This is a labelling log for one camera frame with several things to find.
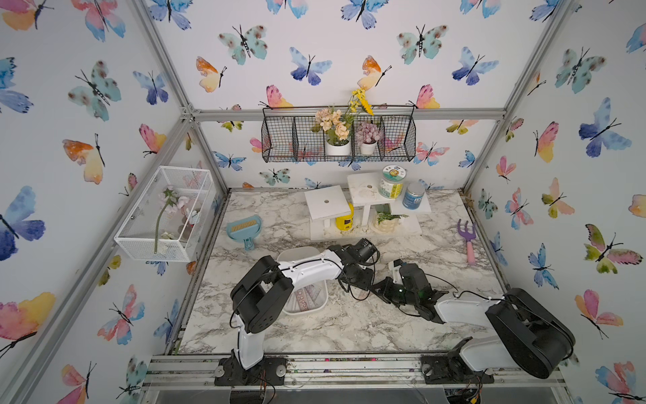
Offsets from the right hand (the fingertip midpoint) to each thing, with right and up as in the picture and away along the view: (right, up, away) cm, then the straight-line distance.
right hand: (369, 286), depth 86 cm
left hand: (0, +2, +1) cm, 2 cm away
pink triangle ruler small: (-19, -3, +3) cm, 20 cm away
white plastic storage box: (-20, -5, +2) cm, 21 cm away
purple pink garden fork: (+44, +15, +19) cm, 50 cm away
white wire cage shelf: (-60, +22, -12) cm, 65 cm away
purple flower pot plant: (0, +52, +3) cm, 52 cm away
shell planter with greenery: (+8, +21, +13) cm, 26 cm away
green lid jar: (+7, +34, -3) cm, 35 cm away
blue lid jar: (+16, +31, +3) cm, 34 cm away
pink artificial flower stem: (-60, +28, -11) cm, 67 cm away
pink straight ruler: (-23, -5, +1) cm, 24 cm away
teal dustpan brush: (-49, +18, +19) cm, 55 cm away
